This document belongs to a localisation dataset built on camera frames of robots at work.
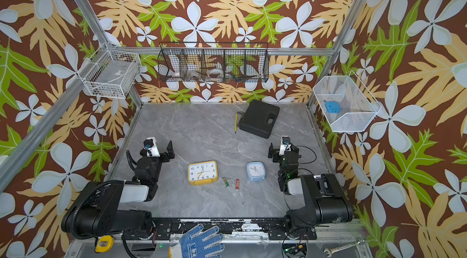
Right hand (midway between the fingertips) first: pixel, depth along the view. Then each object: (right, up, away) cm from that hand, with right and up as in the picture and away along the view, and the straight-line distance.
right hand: (280, 143), depth 91 cm
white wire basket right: (+30, +18, -7) cm, 36 cm away
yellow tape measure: (-74, -36, -22) cm, 86 cm away
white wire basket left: (-84, +34, -5) cm, 90 cm away
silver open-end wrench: (+13, -39, -22) cm, 47 cm away
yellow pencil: (-23, +10, +20) cm, 32 cm away
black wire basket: (-35, +43, +6) cm, 56 cm away
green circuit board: (+1, -41, -18) cm, 45 cm away
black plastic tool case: (-9, +13, +14) cm, 21 cm away
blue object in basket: (+23, +18, -7) cm, 30 cm away
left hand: (-60, +2, -4) cm, 60 cm away
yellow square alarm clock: (-39, -14, -3) cm, 42 cm away
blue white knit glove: (-40, -39, -21) cm, 59 cm away
